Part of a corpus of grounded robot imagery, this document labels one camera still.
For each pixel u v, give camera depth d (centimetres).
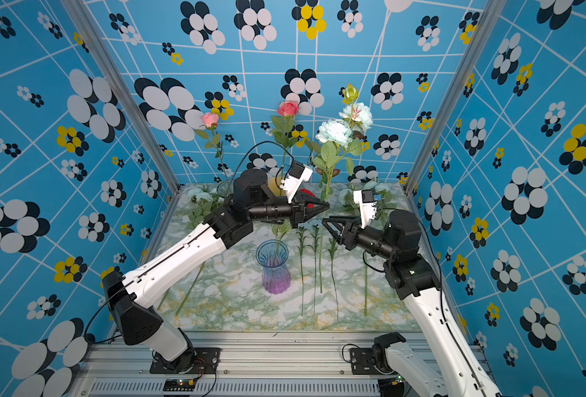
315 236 99
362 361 73
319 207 60
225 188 93
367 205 56
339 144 50
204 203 111
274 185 56
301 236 100
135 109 91
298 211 54
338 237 59
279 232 75
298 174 53
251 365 74
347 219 57
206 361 73
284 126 91
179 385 72
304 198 56
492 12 68
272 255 74
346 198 114
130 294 41
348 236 56
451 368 39
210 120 86
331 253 97
